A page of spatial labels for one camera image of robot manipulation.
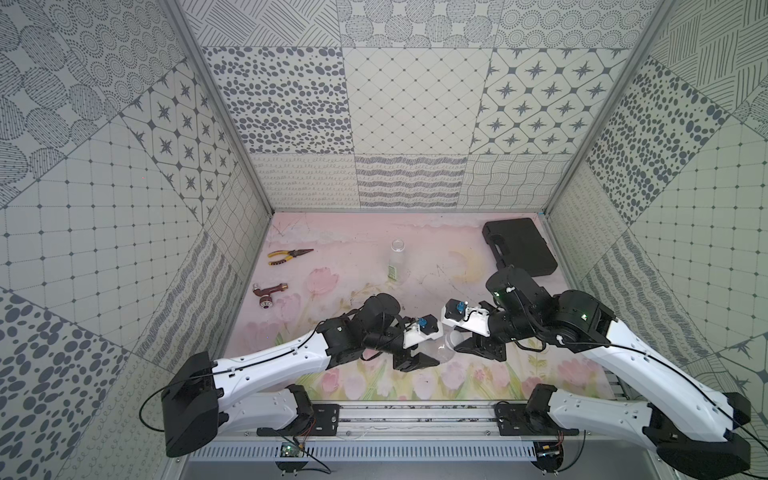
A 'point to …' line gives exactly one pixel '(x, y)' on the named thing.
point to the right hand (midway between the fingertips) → (462, 337)
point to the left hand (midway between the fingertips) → (438, 340)
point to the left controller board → (291, 449)
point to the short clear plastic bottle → (443, 349)
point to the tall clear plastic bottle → (396, 267)
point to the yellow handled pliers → (291, 254)
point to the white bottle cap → (456, 337)
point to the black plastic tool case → (517, 243)
